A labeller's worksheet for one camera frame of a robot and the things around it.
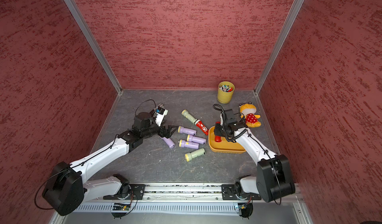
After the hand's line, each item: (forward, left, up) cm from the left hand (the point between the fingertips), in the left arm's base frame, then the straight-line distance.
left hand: (171, 126), depth 81 cm
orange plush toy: (+18, -50, -10) cm, 54 cm away
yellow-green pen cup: (+31, -35, -3) cm, 47 cm away
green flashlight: (+14, -10, -13) cm, 22 cm away
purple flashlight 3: (-5, -6, -12) cm, 14 cm away
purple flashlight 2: (-2, -14, -13) cm, 19 cm away
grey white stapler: (+25, +12, -13) cm, 31 cm away
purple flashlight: (-3, +3, -13) cm, 14 cm away
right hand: (0, -26, -8) cm, 27 cm away
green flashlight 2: (-12, -10, -12) cm, 20 cm away
